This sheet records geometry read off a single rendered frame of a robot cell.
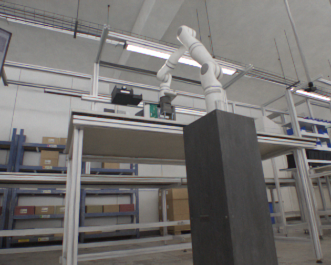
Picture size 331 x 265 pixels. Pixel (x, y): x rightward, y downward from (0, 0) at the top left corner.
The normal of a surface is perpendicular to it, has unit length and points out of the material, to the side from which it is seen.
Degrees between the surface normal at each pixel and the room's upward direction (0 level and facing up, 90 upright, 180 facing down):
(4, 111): 90
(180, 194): 90
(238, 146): 90
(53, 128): 90
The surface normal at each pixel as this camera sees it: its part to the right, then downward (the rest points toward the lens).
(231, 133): 0.52, -0.29
